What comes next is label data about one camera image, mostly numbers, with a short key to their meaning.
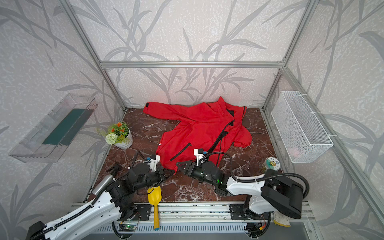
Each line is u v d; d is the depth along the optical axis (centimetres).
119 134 88
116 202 53
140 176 58
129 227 71
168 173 75
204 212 75
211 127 100
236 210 74
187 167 67
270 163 82
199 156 72
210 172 59
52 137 66
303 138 61
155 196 78
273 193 43
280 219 71
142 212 73
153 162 72
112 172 86
